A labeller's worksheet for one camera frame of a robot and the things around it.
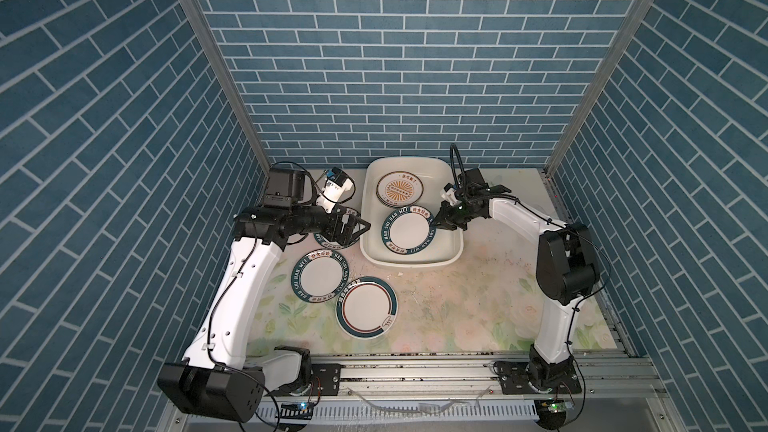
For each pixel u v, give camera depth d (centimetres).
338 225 60
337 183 60
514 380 74
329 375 74
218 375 36
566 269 52
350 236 61
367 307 84
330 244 79
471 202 72
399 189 112
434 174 116
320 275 92
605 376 77
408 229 93
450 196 89
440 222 84
